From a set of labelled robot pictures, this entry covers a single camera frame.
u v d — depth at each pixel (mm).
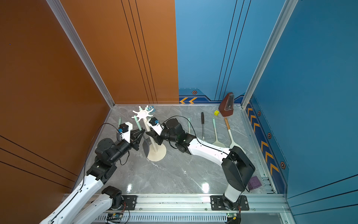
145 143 760
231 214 724
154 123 632
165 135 668
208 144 535
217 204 724
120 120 1089
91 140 1008
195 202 755
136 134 650
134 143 617
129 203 733
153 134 668
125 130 579
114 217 722
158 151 916
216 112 1122
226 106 1077
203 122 1075
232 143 955
